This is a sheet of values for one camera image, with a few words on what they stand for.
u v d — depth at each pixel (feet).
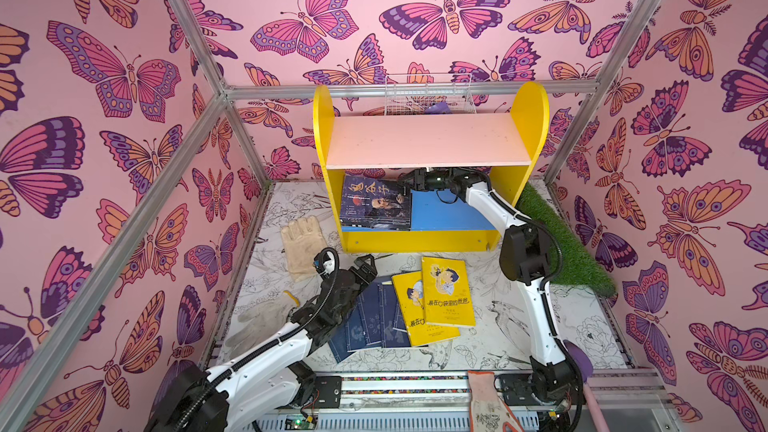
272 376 1.67
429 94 3.06
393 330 2.67
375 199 2.95
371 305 2.80
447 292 2.87
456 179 2.67
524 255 2.05
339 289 1.99
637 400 2.41
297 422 2.38
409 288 2.88
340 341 2.64
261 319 2.80
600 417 2.24
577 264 2.94
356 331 2.67
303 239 3.38
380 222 2.87
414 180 2.94
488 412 2.30
